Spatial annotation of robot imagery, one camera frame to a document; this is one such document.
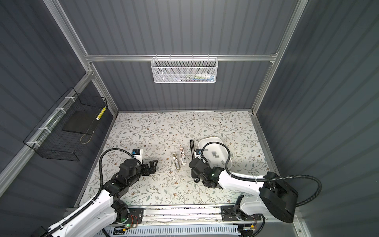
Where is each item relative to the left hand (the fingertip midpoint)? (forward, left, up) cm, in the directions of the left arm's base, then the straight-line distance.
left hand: (150, 161), depth 83 cm
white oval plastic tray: (+7, -40, -9) cm, 42 cm away
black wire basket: (+1, +40, +23) cm, 46 cm away
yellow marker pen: (+22, +26, +18) cm, 39 cm away
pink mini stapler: (+6, -18, -8) cm, 21 cm away
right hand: (-3, -25, -4) cm, 26 cm away
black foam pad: (+16, +34, +18) cm, 42 cm away
